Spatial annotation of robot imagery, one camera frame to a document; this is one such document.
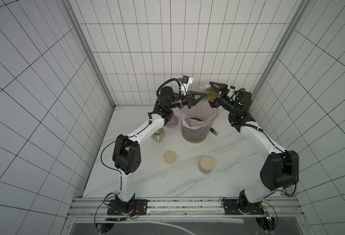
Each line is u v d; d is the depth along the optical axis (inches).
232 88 29.3
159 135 37.3
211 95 28.6
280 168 17.3
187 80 24.9
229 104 26.4
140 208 28.5
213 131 38.1
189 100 25.1
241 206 26.2
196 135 36.1
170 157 35.7
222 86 26.9
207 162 33.2
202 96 27.0
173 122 41.5
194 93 26.4
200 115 38.8
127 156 19.5
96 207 29.2
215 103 28.1
